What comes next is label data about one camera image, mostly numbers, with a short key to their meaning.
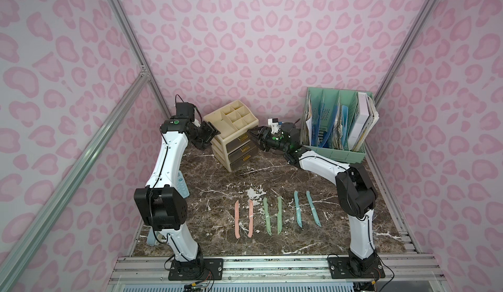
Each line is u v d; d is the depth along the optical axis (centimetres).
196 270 67
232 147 86
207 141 75
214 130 74
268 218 86
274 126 84
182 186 94
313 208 88
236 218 86
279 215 87
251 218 86
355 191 53
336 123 93
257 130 82
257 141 80
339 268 73
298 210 88
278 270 75
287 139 71
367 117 90
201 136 71
